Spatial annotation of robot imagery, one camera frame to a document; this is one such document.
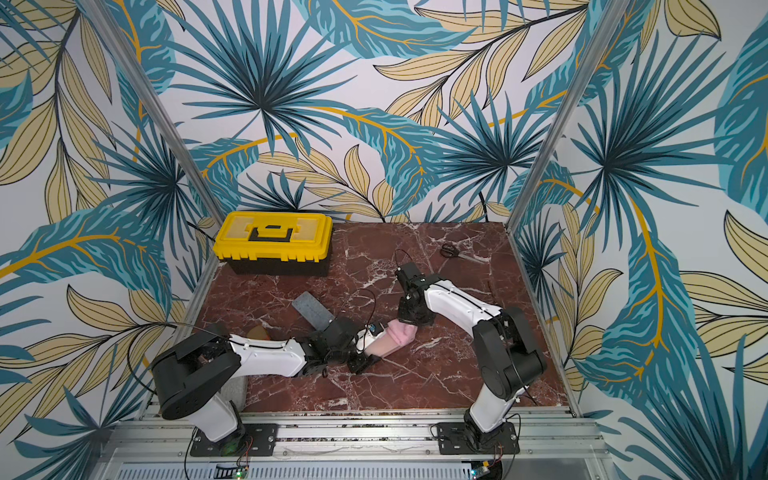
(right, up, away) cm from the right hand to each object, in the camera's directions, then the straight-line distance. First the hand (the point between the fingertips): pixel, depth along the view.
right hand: (408, 318), depth 91 cm
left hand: (-11, -8, -4) cm, 14 cm away
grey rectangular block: (-29, +2, +2) cm, 29 cm away
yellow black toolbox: (-41, +23, +1) cm, 47 cm away
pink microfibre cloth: (-2, -3, -5) cm, 6 cm away
